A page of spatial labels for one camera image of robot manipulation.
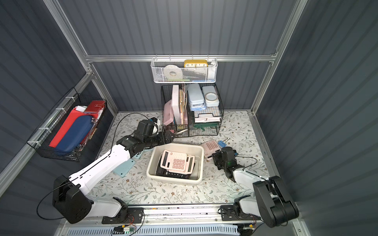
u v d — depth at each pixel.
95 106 0.79
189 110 0.93
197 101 0.94
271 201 0.42
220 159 0.83
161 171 0.85
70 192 0.39
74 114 0.76
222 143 1.01
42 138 0.62
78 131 0.70
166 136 0.71
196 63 0.87
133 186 0.83
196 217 0.74
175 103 0.90
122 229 0.70
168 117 1.00
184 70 0.89
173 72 0.84
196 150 0.90
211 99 0.96
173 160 0.85
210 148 0.95
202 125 0.97
